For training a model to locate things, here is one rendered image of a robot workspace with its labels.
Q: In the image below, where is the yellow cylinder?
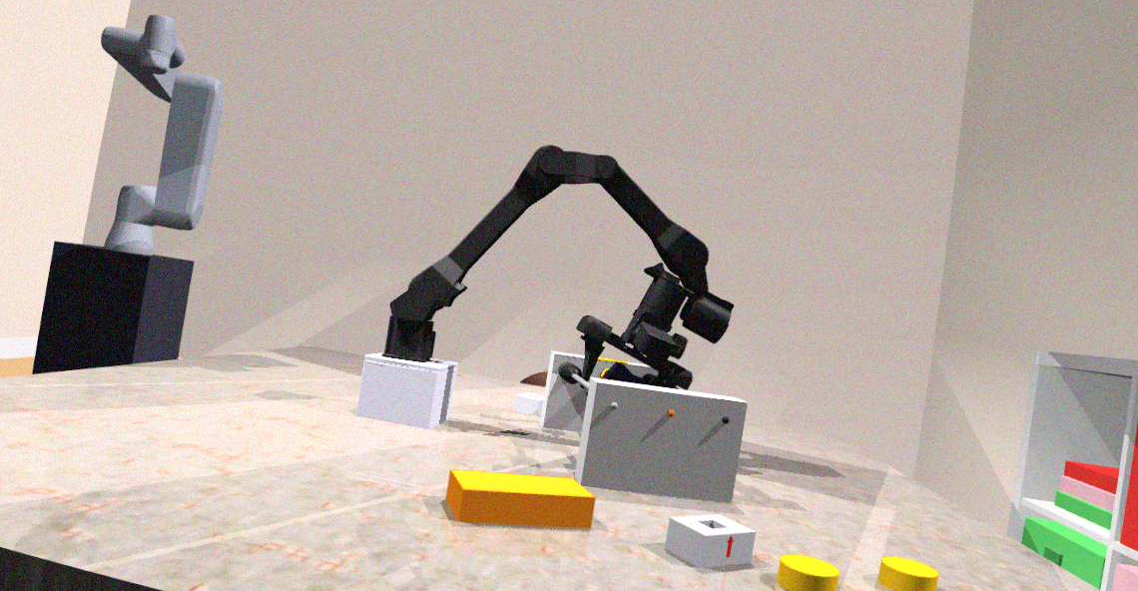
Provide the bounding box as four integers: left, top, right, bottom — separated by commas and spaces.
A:
777, 555, 840, 591
879, 557, 938, 591

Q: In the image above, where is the orange rectangular block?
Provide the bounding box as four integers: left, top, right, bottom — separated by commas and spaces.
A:
446, 469, 596, 528

